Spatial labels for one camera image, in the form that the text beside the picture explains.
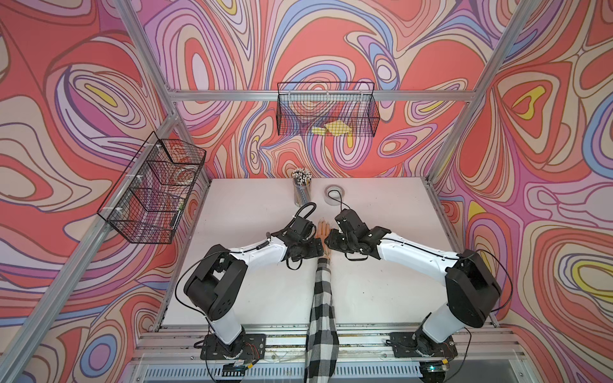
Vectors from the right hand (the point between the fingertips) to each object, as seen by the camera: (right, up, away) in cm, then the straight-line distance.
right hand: (328, 247), depth 86 cm
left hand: (-3, -3, +4) cm, 5 cm away
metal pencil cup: (-10, +23, +12) cm, 28 cm away
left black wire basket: (-58, +16, -13) cm, 62 cm away
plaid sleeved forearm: (-3, -28, -18) cm, 33 cm away
